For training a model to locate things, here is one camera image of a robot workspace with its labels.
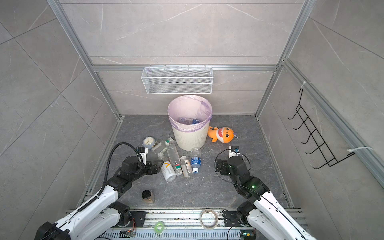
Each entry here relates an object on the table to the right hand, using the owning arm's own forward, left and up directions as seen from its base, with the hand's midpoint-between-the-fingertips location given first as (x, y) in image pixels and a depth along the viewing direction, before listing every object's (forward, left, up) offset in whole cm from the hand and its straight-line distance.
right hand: (223, 158), depth 78 cm
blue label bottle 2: (+5, +15, -9) cm, 18 cm away
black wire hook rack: (-10, -39, +17) cm, 44 cm away
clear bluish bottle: (+28, +21, 0) cm, 35 cm away
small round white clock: (+19, +46, -11) cm, 51 cm away
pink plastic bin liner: (+32, +17, +9) cm, 37 cm away
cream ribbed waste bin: (+14, +20, -4) cm, 25 cm away
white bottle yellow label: (-2, +31, -9) cm, 32 cm away
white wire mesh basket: (+52, +27, +15) cm, 61 cm away
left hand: (+3, +37, -4) cm, 37 cm away
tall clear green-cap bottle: (+8, +28, -13) cm, 32 cm away
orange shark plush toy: (+22, -4, -8) cm, 24 cm away
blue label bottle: (+30, +15, -3) cm, 34 cm away
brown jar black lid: (-16, +39, -6) cm, 43 cm away
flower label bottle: (+19, +38, -14) cm, 45 cm away
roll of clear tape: (-26, +5, -14) cm, 30 cm away
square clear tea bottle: (+2, +21, -11) cm, 24 cm away
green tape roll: (-28, +32, -15) cm, 45 cm away
